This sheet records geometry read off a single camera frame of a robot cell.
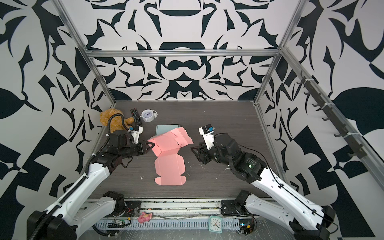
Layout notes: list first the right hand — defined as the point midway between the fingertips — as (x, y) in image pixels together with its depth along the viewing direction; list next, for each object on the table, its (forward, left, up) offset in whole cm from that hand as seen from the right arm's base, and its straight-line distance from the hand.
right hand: (196, 145), depth 65 cm
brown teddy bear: (+27, +51, -18) cm, 60 cm away
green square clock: (-26, -8, -26) cm, 38 cm away
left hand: (+7, +22, -10) cm, 25 cm away
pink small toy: (-24, +24, -24) cm, 42 cm away
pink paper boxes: (-2, +14, -17) cm, 22 cm away
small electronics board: (-27, -23, -30) cm, 46 cm away
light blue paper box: (+23, +22, -22) cm, 39 cm away
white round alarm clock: (+37, +33, -24) cm, 55 cm away
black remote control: (+34, +40, -25) cm, 58 cm away
